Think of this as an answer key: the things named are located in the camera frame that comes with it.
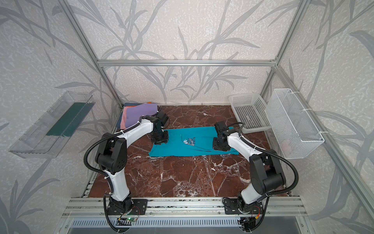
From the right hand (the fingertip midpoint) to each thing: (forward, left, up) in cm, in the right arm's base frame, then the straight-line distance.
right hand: (217, 142), depth 92 cm
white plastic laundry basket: (+33, -31, -6) cm, 45 cm away
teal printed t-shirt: (+4, +18, -6) cm, 20 cm away
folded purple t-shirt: (+23, +59, +1) cm, 64 cm away
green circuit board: (-40, +46, -5) cm, 61 cm away
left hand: (+3, +32, +1) cm, 33 cm away
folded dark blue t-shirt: (+38, +72, -4) cm, 81 cm away
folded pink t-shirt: (+18, +65, +1) cm, 68 cm away
